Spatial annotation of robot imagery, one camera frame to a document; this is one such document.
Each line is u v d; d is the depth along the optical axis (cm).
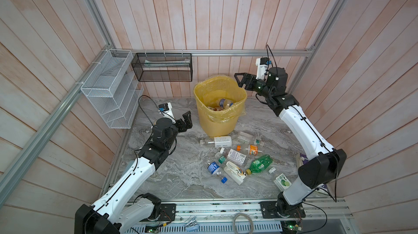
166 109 62
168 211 73
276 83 56
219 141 90
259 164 85
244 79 66
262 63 65
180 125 65
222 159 86
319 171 43
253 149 88
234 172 80
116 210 40
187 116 67
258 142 93
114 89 73
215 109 86
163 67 104
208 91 95
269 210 73
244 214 74
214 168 82
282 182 79
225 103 90
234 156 88
